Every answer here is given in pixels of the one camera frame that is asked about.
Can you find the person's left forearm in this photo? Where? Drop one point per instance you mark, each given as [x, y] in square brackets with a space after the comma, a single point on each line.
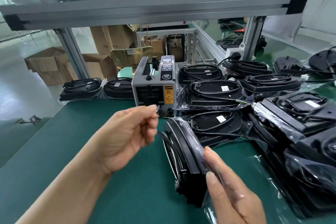
[65, 192]

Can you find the person's left hand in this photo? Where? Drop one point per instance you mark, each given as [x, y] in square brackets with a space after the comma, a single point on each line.
[123, 137]

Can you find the metal floor bracket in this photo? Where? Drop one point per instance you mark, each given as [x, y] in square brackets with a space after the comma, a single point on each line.
[32, 119]

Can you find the grey tape dispenser machine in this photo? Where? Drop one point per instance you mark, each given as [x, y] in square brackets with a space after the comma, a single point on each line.
[149, 87]

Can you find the unbagged black lamps with cables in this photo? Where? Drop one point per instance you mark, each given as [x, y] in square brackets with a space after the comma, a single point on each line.
[309, 63]

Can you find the group of bagged black lamps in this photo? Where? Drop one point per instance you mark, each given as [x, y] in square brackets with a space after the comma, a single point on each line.
[262, 111]

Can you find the white power socket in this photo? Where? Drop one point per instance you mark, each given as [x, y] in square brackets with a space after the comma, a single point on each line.
[235, 56]

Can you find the green round stool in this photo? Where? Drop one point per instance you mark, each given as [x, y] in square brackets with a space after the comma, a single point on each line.
[126, 72]

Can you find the grey metal shelf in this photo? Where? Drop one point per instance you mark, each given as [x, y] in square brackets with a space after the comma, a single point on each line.
[157, 7]

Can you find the bagged black lamp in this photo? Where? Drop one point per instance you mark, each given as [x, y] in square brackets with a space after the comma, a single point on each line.
[62, 97]

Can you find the person's right hand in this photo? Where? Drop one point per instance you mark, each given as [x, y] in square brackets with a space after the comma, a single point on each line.
[236, 197]

